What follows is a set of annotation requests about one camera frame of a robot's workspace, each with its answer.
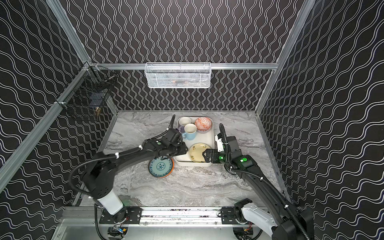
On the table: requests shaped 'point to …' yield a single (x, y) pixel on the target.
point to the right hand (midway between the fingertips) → (210, 153)
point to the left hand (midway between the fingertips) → (187, 147)
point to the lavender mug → (183, 121)
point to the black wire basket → (89, 89)
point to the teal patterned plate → (159, 168)
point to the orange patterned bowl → (203, 124)
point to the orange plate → (171, 170)
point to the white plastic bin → (198, 133)
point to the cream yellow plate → (196, 151)
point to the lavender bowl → (202, 131)
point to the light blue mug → (190, 130)
